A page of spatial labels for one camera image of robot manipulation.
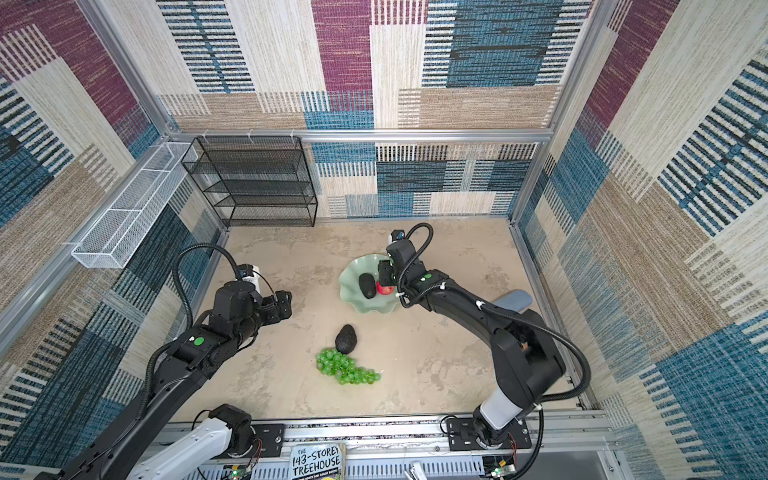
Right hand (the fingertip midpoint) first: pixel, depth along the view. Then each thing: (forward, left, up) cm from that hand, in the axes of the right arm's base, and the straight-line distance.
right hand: (387, 270), depth 88 cm
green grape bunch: (-23, +15, -10) cm, 29 cm away
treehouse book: (-44, +17, -12) cm, 49 cm away
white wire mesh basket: (-3, +64, +19) cm, 67 cm away
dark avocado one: (+2, +7, -10) cm, 12 cm away
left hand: (-10, +28, +6) cm, 30 cm away
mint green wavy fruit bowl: (+5, +10, -12) cm, 16 cm away
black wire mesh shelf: (+40, +47, +3) cm, 62 cm away
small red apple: (0, +1, -11) cm, 11 cm away
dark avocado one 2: (-16, +12, -11) cm, 23 cm away
